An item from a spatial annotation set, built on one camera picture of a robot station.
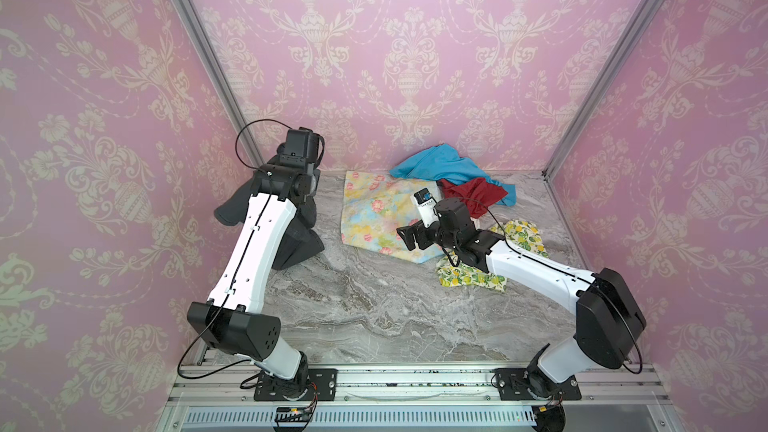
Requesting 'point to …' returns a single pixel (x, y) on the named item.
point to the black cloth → (300, 239)
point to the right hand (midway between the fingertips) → (412, 221)
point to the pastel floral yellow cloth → (375, 206)
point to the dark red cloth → (478, 194)
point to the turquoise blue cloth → (448, 164)
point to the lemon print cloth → (521, 234)
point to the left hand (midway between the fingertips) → (293, 174)
